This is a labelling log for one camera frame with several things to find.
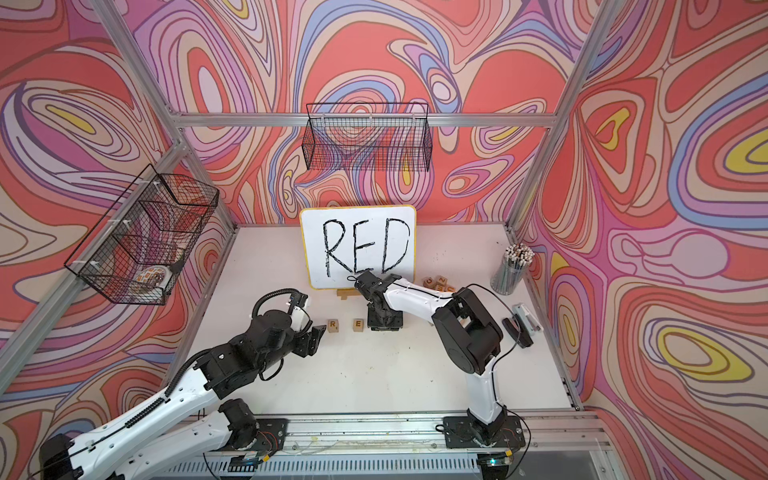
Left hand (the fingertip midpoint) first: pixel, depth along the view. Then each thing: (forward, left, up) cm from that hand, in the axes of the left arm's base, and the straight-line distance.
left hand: (318, 324), depth 76 cm
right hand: (+4, -17, -15) cm, 23 cm away
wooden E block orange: (+6, -9, -13) cm, 17 cm away
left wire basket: (+12, +46, +14) cm, 49 cm away
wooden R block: (+6, -1, -13) cm, 15 cm away
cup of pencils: (+20, -56, -6) cm, 60 cm away
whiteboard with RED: (+25, -5, +5) cm, 25 cm away
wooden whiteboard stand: (+16, -4, -10) cm, 19 cm away
